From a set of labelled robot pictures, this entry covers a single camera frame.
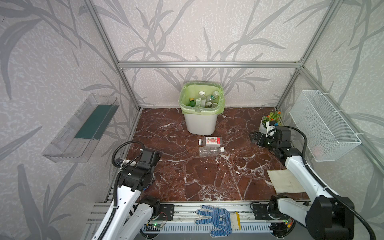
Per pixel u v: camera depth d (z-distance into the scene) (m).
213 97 0.96
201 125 0.98
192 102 1.02
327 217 0.40
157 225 0.71
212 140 0.96
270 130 0.74
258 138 0.75
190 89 0.96
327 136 0.62
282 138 0.63
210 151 0.91
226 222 0.71
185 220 0.72
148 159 0.54
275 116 0.93
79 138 0.64
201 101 0.96
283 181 0.84
